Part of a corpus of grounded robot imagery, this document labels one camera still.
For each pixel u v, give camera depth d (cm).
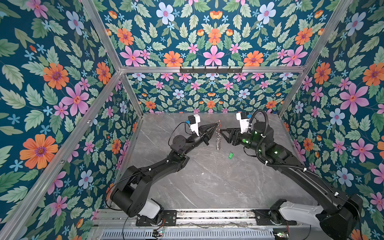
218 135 67
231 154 97
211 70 91
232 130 61
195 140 65
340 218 37
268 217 72
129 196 43
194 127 63
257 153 55
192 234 77
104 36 77
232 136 61
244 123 61
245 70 190
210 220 74
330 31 75
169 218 73
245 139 59
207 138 66
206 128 66
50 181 50
